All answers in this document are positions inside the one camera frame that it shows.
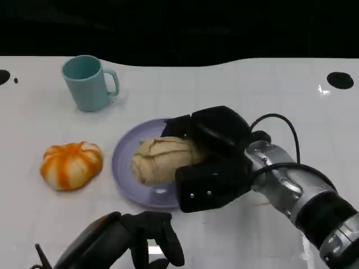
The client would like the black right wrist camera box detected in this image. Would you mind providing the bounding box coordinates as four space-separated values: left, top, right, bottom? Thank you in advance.
174 155 254 214

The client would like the orange and white bread roll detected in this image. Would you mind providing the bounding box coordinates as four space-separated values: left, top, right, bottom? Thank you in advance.
40 141 104 192

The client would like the black right forearm cable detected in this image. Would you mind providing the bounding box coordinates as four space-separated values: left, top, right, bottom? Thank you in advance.
251 162 338 192

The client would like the black looping right arm cable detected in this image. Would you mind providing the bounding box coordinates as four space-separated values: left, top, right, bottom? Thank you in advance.
248 113 301 166

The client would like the lilac plate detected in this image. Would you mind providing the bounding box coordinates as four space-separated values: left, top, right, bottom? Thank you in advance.
111 118 182 210

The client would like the beige towel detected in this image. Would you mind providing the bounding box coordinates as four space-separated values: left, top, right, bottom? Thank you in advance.
129 136 209 187

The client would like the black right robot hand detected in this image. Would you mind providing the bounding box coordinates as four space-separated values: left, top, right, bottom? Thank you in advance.
160 105 252 161

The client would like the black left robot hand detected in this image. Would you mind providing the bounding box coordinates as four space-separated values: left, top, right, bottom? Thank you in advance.
53 211 186 269

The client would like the pale green mug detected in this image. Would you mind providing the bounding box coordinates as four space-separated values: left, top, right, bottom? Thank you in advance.
61 54 120 113

